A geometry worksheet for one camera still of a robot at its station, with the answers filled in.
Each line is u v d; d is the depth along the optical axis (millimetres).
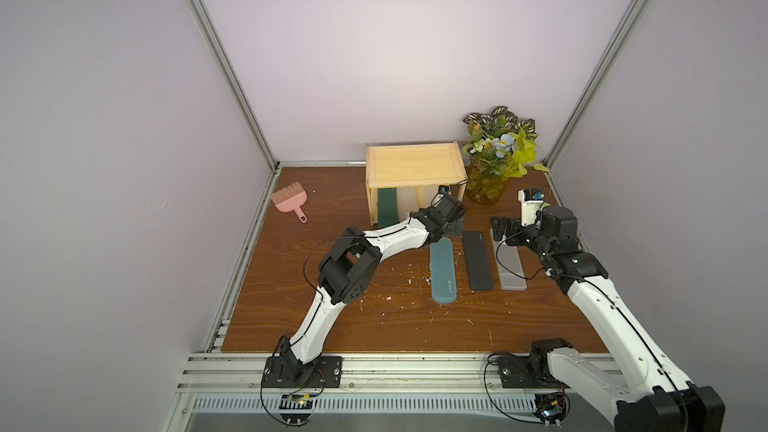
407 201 1077
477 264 927
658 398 381
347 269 542
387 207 1034
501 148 941
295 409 717
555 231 576
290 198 1101
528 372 717
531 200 672
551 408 696
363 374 746
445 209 742
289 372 634
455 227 872
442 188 854
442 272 891
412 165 929
